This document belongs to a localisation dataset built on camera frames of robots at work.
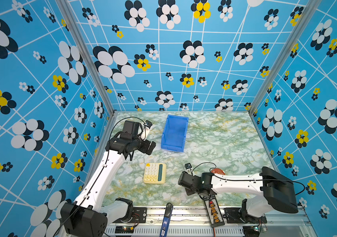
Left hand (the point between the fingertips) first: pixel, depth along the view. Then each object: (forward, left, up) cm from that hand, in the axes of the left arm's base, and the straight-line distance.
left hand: (147, 140), depth 78 cm
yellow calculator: (-10, -3, -20) cm, 22 cm away
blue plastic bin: (+21, -15, -22) cm, 34 cm away
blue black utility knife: (-29, -12, -16) cm, 35 cm away
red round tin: (-10, -40, -17) cm, 44 cm away
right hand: (-18, -22, -20) cm, 35 cm away
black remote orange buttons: (-30, -34, -20) cm, 50 cm away
